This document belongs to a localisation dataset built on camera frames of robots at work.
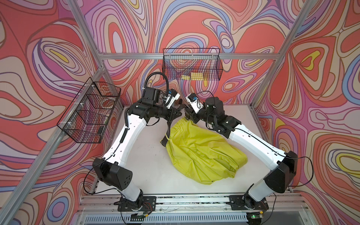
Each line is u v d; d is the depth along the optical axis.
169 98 0.58
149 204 0.72
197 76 0.91
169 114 0.63
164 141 0.82
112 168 0.41
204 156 0.84
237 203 0.73
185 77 0.83
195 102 0.60
